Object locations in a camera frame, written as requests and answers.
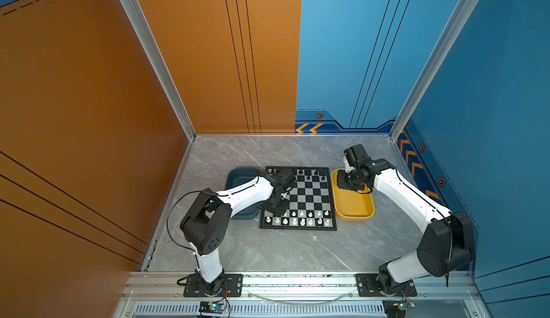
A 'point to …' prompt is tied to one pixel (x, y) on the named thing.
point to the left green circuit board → (212, 306)
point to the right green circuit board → (397, 308)
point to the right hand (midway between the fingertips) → (337, 183)
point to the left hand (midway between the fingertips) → (280, 210)
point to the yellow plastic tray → (349, 205)
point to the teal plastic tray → (235, 177)
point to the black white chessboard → (311, 204)
